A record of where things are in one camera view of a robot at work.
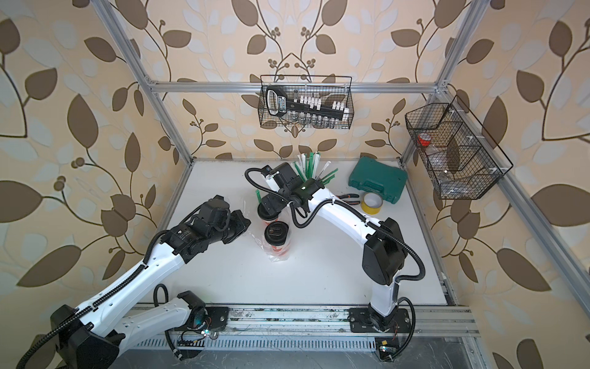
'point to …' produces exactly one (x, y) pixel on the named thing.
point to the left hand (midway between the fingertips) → (250, 218)
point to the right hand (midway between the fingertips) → (275, 195)
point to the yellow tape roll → (371, 203)
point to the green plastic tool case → (374, 175)
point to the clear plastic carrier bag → (256, 228)
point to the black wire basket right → (461, 157)
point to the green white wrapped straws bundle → (306, 166)
